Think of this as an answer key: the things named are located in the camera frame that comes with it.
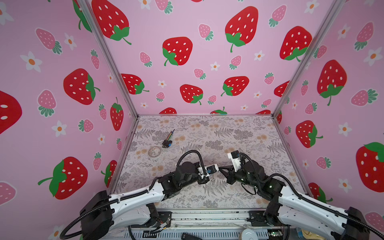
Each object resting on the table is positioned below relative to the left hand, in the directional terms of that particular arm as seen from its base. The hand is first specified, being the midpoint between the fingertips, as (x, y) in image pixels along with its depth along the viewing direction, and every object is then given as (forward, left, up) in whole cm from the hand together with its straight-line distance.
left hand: (212, 164), depth 73 cm
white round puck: (-27, -16, -14) cm, 35 cm away
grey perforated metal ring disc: (+19, +37, -20) cm, 46 cm away
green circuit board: (-27, -30, -20) cm, 45 cm away
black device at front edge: (-28, +13, -17) cm, 35 cm away
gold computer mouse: (-27, -44, -15) cm, 54 cm away
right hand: (-1, -3, -2) cm, 4 cm away
